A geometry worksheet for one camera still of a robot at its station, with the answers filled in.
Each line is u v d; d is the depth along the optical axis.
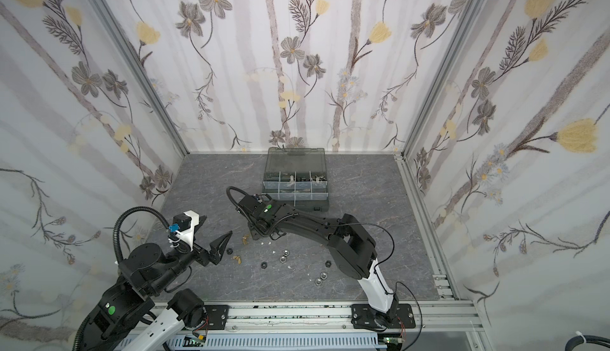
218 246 0.56
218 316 0.74
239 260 0.86
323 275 0.82
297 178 1.05
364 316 0.74
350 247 0.49
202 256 0.56
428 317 0.76
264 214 0.61
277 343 0.70
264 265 0.86
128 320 0.45
